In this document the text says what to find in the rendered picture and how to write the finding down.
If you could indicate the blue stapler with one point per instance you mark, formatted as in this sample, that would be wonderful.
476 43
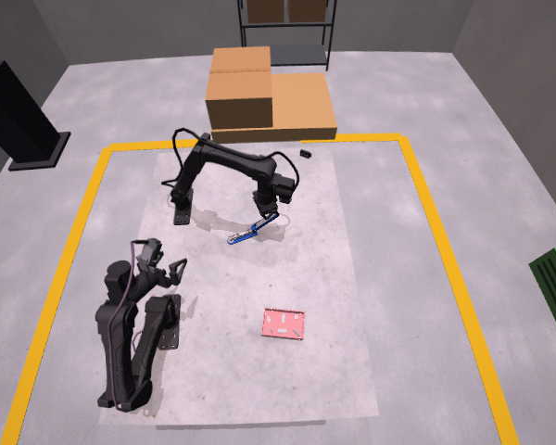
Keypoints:
253 230

